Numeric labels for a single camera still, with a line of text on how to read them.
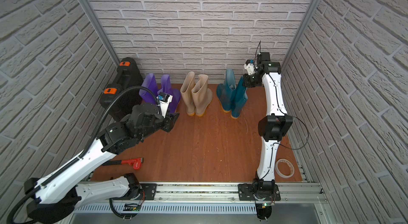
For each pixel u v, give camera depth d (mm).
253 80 741
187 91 813
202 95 874
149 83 848
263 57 687
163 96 541
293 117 533
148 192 739
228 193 758
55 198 384
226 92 962
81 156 401
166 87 832
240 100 846
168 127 578
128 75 922
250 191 731
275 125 542
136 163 812
